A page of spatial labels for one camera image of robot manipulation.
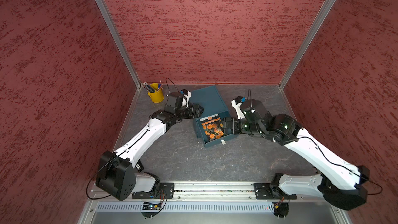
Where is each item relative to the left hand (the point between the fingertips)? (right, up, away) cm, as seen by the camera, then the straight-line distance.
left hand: (196, 113), depth 81 cm
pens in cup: (-34, +17, +17) cm, 41 cm away
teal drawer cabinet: (+9, +5, +8) cm, 13 cm away
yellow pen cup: (-27, +9, +19) cm, 35 cm away
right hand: (+14, -5, -16) cm, 21 cm away
